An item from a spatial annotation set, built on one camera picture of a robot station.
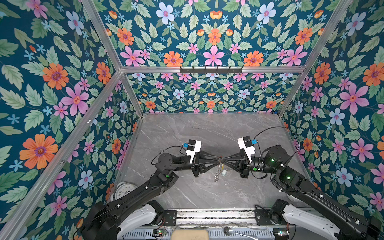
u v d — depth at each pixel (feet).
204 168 1.84
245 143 1.66
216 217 2.46
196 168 1.76
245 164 1.72
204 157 1.89
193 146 1.66
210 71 3.02
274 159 1.54
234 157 1.82
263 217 2.41
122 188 2.61
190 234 2.16
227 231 2.25
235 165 1.90
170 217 2.41
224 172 2.90
